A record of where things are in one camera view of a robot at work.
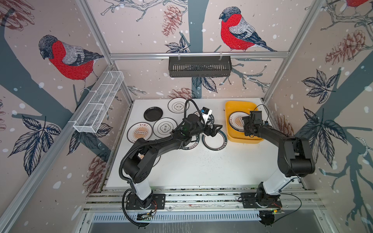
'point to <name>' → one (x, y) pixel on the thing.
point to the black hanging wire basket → (200, 67)
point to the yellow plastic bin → (234, 137)
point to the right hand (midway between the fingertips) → (243, 122)
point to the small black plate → (153, 114)
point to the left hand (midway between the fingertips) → (217, 123)
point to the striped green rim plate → (216, 142)
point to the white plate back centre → (177, 105)
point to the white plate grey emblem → (163, 126)
